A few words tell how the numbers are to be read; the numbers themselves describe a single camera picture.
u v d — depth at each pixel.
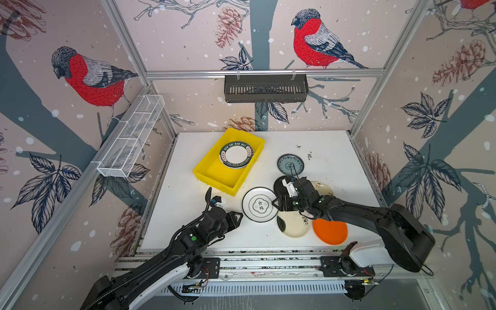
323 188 0.95
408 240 0.43
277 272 0.73
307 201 0.67
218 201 0.75
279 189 0.93
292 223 0.84
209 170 1.03
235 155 1.07
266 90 1.05
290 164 1.06
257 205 0.90
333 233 0.81
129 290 0.44
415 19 0.75
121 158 0.71
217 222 0.61
